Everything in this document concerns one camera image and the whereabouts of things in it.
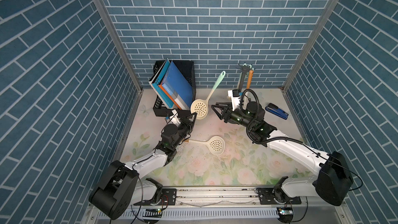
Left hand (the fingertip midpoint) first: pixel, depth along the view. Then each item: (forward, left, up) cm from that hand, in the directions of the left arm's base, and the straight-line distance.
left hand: (201, 115), depth 77 cm
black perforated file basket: (+38, +11, -1) cm, 40 cm away
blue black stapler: (+19, -50, -19) cm, 57 cm away
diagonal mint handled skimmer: (+4, +1, +2) cm, 4 cm away
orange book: (+16, +23, +4) cm, 28 cm away
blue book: (+31, +17, -6) cm, 36 cm away
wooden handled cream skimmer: (-6, -8, -20) cm, 23 cm away
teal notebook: (+20, +25, +6) cm, 33 cm away
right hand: (-1, -7, +8) cm, 10 cm away
